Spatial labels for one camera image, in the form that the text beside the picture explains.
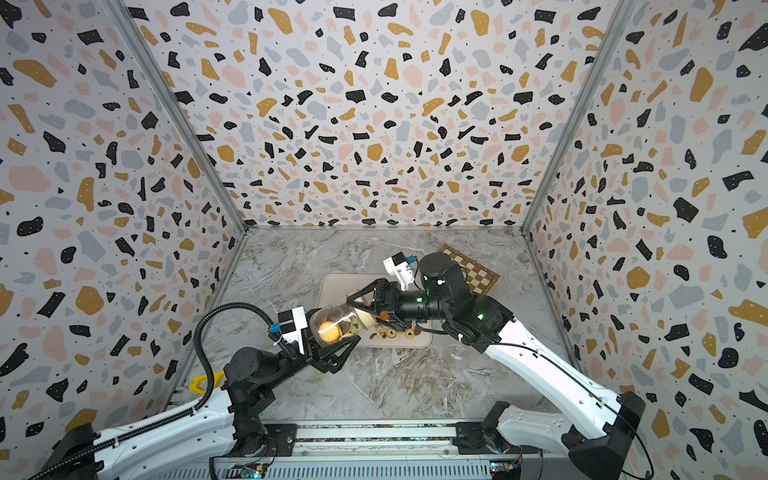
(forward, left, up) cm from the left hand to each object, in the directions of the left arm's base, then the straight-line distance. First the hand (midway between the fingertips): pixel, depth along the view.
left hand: (351, 324), depth 59 cm
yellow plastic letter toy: (+1, +42, -32) cm, 53 cm away
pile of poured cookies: (+13, -5, -32) cm, 35 cm away
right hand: (+1, -1, +3) cm, 3 cm away
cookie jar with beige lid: (-2, +3, +3) cm, 5 cm away
